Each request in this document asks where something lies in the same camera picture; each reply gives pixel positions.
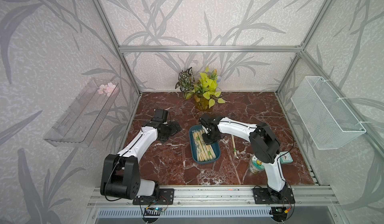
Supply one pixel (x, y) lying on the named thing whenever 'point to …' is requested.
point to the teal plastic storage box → (201, 152)
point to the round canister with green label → (255, 167)
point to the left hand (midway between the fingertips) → (177, 131)
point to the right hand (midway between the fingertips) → (207, 141)
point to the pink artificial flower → (109, 89)
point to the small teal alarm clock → (286, 158)
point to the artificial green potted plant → (203, 88)
